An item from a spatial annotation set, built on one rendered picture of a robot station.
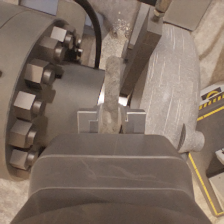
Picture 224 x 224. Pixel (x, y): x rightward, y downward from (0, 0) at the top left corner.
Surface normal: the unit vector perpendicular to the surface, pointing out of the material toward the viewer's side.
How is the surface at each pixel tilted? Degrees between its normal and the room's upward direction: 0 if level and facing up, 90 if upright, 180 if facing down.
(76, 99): 33
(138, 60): 40
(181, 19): 22
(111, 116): 4
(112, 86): 4
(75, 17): 0
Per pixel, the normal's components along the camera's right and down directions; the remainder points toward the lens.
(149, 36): -0.19, 0.85
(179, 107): 0.15, -0.15
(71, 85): 0.13, -0.41
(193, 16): -0.12, 0.67
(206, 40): -0.01, 0.36
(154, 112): -0.43, -0.20
